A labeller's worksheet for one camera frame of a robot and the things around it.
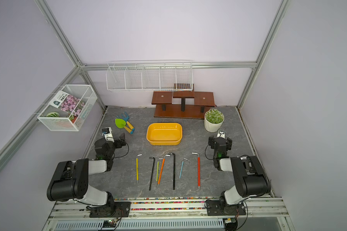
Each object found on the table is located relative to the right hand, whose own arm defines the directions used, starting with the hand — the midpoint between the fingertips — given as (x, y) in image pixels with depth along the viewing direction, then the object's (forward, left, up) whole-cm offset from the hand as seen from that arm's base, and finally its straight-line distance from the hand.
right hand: (220, 135), depth 94 cm
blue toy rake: (+23, +69, -8) cm, 73 cm away
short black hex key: (-20, +44, -7) cm, 49 cm away
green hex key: (-22, +41, -7) cm, 47 cm away
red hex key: (-20, +15, -7) cm, 26 cm away
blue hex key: (-19, +25, -7) cm, 32 cm away
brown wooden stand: (+31, +40, -4) cm, 50 cm away
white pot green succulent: (+10, +4, +5) cm, 11 cm away
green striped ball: (-4, +90, +26) cm, 94 cm away
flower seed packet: (+3, +85, +27) cm, 89 cm away
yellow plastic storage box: (+5, +36, -4) cm, 36 cm away
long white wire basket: (+36, +47, +22) cm, 63 cm away
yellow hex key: (-18, +53, -7) cm, 56 cm away
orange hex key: (-19, +38, -7) cm, 43 cm away
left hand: (0, +67, +3) cm, 67 cm away
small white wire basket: (-6, +84, +23) cm, 87 cm away
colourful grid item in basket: (+29, +25, +17) cm, 42 cm away
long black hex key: (-20, +31, -7) cm, 37 cm away
